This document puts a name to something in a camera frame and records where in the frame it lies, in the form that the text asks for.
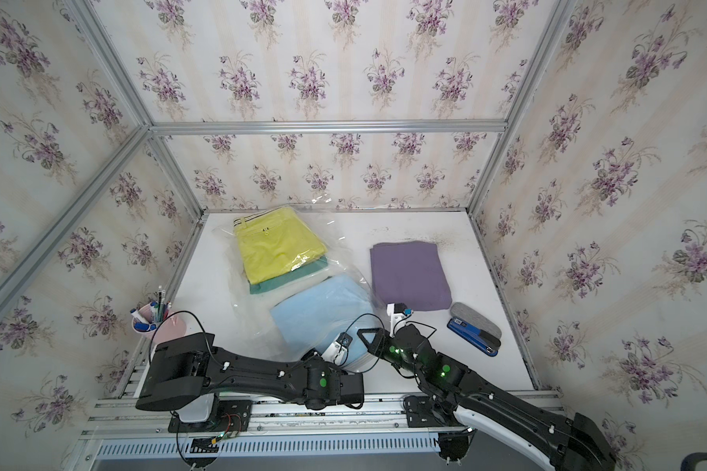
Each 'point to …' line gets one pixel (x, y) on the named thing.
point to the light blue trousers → (308, 320)
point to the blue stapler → (471, 336)
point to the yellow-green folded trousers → (275, 241)
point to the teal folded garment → (299, 271)
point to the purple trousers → (409, 273)
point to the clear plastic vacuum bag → (250, 313)
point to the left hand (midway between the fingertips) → (328, 368)
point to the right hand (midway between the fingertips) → (363, 335)
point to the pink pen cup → (173, 326)
